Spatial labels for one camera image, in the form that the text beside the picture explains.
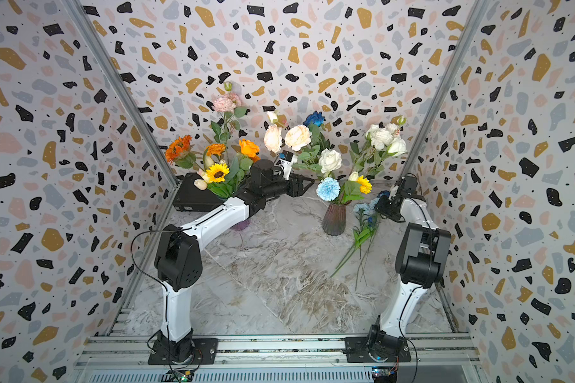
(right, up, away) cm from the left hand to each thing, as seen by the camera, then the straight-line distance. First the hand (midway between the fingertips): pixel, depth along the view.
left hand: (313, 178), depth 83 cm
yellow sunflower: (-33, +2, -3) cm, 33 cm away
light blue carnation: (+4, -4, -11) cm, 12 cm away
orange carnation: (-34, +10, +1) cm, 36 cm away
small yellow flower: (+18, -3, -1) cm, 18 cm away
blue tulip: (+19, -24, +17) cm, 35 cm away
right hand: (+29, -9, +16) cm, 35 cm away
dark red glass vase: (+9, -17, +17) cm, 26 cm away
